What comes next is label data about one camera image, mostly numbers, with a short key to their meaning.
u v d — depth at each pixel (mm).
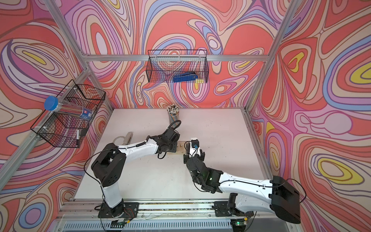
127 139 979
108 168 477
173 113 955
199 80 839
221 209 734
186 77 904
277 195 413
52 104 617
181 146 931
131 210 732
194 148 603
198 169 519
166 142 717
